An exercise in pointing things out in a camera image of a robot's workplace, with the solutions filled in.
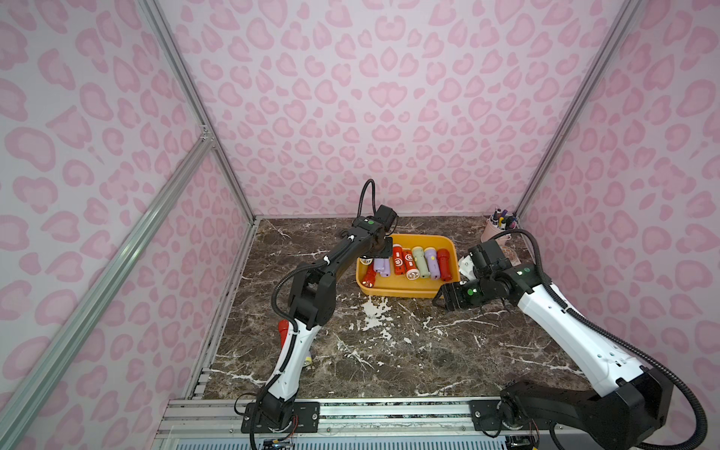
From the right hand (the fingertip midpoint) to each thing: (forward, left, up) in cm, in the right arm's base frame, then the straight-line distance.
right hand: (443, 300), depth 76 cm
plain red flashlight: (+16, +21, -14) cm, 30 cm away
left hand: (+24, +15, -9) cm, 29 cm away
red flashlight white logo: (+23, +11, -14) cm, 29 cm away
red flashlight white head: (+18, +6, -14) cm, 24 cm away
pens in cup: (+34, -27, -6) cm, 44 cm away
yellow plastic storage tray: (+14, +10, -17) cm, 24 cm away
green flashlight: (+22, +3, -14) cm, 26 cm away
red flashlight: (+26, -6, -15) cm, 30 cm away
